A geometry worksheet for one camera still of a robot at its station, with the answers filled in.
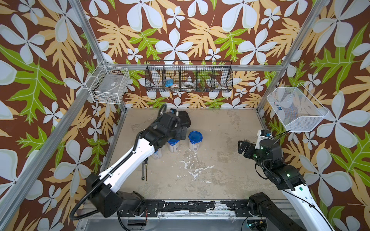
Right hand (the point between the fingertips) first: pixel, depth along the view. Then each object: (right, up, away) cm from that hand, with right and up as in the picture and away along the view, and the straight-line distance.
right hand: (244, 143), depth 72 cm
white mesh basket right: (+35, +18, +9) cm, 41 cm away
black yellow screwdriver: (-55, -15, +17) cm, 60 cm away
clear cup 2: (-37, -6, +19) cm, 42 cm away
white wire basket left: (-77, +34, +14) cm, 85 cm away
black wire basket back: (-29, +43, +26) cm, 58 cm away
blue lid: (-24, +2, +16) cm, 29 cm away
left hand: (-33, +8, +5) cm, 35 cm away
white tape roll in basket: (-28, +37, +26) cm, 53 cm away
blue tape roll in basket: (-41, +38, +25) cm, 62 cm away
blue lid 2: (-37, -1, +12) cm, 39 cm away
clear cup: (-24, -6, +19) cm, 31 cm away
